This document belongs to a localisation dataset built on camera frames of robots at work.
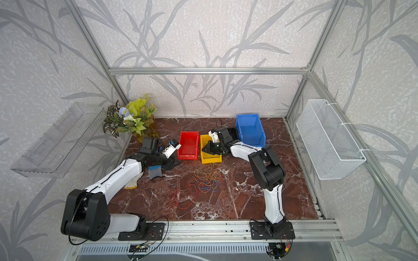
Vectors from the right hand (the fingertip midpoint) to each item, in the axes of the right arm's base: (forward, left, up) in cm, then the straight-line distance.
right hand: (202, 148), depth 94 cm
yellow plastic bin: (-5, -3, -3) cm, 6 cm away
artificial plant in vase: (+13, +38, +14) cm, 42 cm away
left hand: (-8, +13, +3) cm, 16 cm away
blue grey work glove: (-13, +26, -2) cm, 29 cm away
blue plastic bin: (+20, -32, -8) cm, 39 cm away
